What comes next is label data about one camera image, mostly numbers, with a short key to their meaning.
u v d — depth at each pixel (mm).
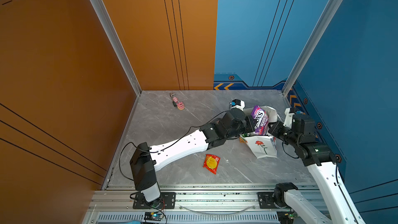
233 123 507
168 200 737
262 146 741
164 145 459
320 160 446
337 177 423
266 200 724
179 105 1085
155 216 705
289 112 640
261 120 669
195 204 727
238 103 632
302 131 502
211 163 836
